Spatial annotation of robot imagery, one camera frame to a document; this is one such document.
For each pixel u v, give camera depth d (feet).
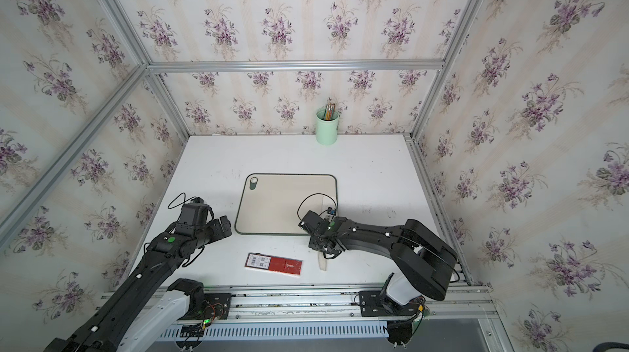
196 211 2.05
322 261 2.65
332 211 2.63
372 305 2.40
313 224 2.22
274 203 3.06
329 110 3.57
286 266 2.62
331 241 1.98
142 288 1.56
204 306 2.35
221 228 2.40
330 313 2.40
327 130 3.71
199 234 2.16
